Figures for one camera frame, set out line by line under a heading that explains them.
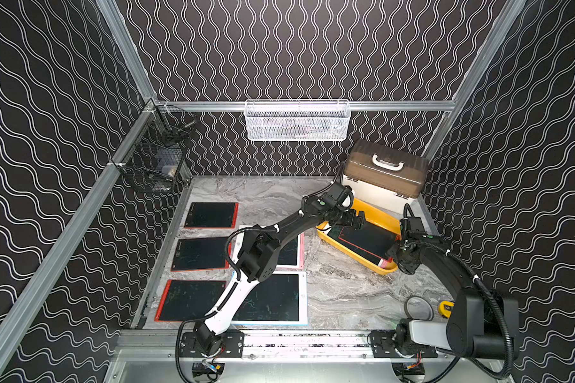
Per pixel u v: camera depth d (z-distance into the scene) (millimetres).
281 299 833
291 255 914
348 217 821
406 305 817
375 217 1028
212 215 1067
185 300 835
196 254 950
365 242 901
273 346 764
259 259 589
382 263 908
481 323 419
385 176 951
